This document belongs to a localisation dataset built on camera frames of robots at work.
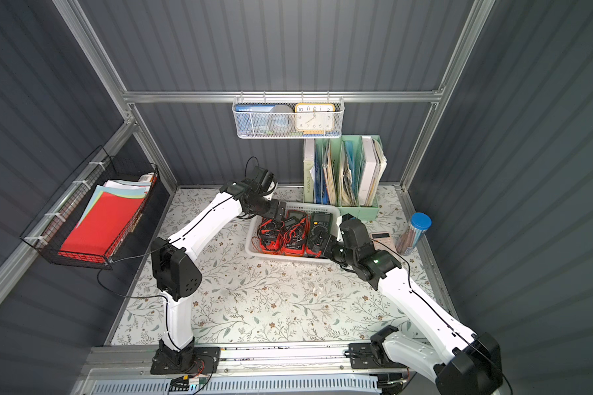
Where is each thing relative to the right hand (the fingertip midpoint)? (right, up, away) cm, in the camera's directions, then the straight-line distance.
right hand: (323, 242), depth 77 cm
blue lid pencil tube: (+32, +2, +8) cm, 33 cm away
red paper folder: (-66, +5, -5) cm, 66 cm away
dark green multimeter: (0, +4, +14) cm, 15 cm away
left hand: (-18, +11, +11) cm, 24 cm away
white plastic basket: (-15, +9, +2) cm, 17 cm away
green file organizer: (+11, +26, +19) cm, 34 cm away
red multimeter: (-18, +1, +9) cm, 20 cm away
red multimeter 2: (-9, 0, +12) cm, 15 cm away
